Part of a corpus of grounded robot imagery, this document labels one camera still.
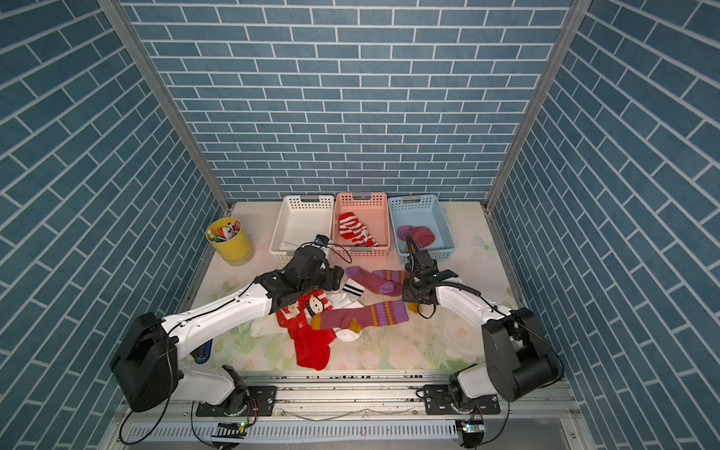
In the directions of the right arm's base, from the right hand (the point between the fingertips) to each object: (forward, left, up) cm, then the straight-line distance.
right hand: (411, 293), depth 91 cm
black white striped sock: (+1, +19, -3) cm, 20 cm away
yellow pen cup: (+9, +61, +11) cm, 62 cm away
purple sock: (+26, -5, -2) cm, 26 cm away
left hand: (0, +22, +11) cm, 24 cm away
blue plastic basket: (+41, -5, -3) cm, 41 cm away
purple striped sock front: (-9, +17, -3) cm, 19 cm away
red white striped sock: (+26, +23, +1) cm, 35 cm away
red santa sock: (-18, +29, -3) cm, 35 cm away
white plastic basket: (+31, +46, -3) cm, 55 cm away
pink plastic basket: (+37, +15, -3) cm, 40 cm away
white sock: (+17, +46, -2) cm, 50 cm away
